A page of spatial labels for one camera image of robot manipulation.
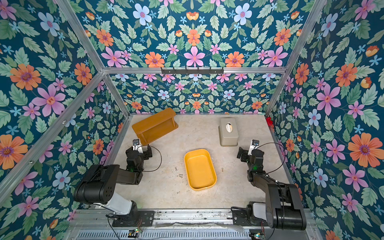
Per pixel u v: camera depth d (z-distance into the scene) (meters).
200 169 0.91
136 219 0.68
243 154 0.82
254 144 0.78
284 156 1.01
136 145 0.78
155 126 0.96
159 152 0.82
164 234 0.70
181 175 0.88
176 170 0.91
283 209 0.41
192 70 0.93
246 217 0.73
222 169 0.91
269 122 1.16
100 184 0.46
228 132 0.99
